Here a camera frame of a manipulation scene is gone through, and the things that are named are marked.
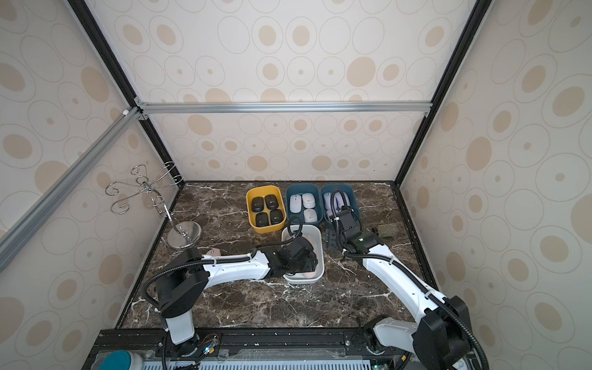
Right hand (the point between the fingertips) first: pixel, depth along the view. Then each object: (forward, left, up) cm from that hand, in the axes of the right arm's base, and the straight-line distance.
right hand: (346, 236), depth 84 cm
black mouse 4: (+16, +29, -10) cm, 34 cm away
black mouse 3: (+14, +35, -10) cm, 39 cm away
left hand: (-9, +9, -6) cm, 14 cm away
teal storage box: (+24, +21, -12) cm, 34 cm away
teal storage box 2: (+34, -5, -10) cm, 36 cm away
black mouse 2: (+24, +32, -10) cm, 42 cm away
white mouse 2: (+18, +14, -12) cm, 26 cm away
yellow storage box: (+31, +38, -11) cm, 51 cm away
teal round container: (-41, +65, -5) cm, 77 cm away
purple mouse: (+27, +6, -10) cm, 29 cm away
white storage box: (+5, +11, -7) cm, 14 cm away
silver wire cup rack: (+4, +67, -10) cm, 68 cm away
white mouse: (+26, +15, -10) cm, 32 cm away
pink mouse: (-12, +13, -8) cm, 19 cm away
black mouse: (+22, +39, -10) cm, 46 cm away
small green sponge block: (+11, -20, -11) cm, 25 cm away
